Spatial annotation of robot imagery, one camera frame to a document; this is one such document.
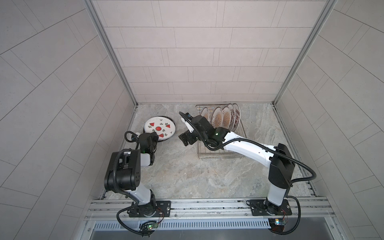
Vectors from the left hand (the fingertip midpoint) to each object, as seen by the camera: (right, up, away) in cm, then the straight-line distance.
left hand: (159, 127), depth 94 cm
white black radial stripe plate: (+3, -4, -1) cm, 5 cm away
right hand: (+17, -2, -15) cm, 23 cm away
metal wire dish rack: (+29, -15, -5) cm, 33 cm away
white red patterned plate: (+29, +9, +5) cm, 31 cm away
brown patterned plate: (+38, +6, +4) cm, 39 cm away
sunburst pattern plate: (+43, +6, +3) cm, 44 cm away
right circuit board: (+61, -42, -26) cm, 79 cm away
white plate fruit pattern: (+2, +1, +4) cm, 4 cm away
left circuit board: (+5, -41, -29) cm, 50 cm away
